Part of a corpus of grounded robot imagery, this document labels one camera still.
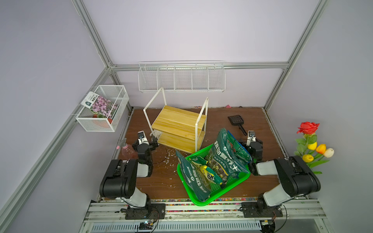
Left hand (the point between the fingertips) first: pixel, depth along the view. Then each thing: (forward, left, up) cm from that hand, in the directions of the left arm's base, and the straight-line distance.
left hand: (146, 137), depth 91 cm
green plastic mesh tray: (-33, -40, -10) cm, 53 cm away
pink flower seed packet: (+5, +18, +25) cm, 31 cm away
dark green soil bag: (-33, -28, +15) cm, 46 cm away
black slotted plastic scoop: (+14, -65, -7) cm, 67 cm away
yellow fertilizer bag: (-19, -32, -1) cm, 37 cm away
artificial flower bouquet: (-24, -81, +17) cm, 86 cm away
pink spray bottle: (-9, +10, -1) cm, 14 cm away
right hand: (-4, -66, -3) cm, 66 cm away
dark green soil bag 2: (-24, -43, +12) cm, 51 cm away
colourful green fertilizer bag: (-18, -51, +12) cm, 56 cm away
